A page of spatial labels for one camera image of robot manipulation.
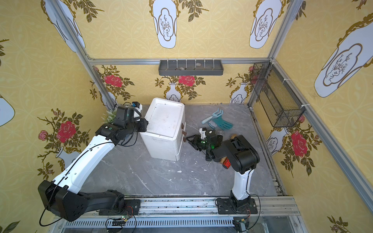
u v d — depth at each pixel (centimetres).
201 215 73
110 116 86
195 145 87
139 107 70
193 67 92
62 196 37
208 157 89
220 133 98
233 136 99
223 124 106
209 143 78
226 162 87
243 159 50
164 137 73
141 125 69
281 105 66
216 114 114
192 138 90
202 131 92
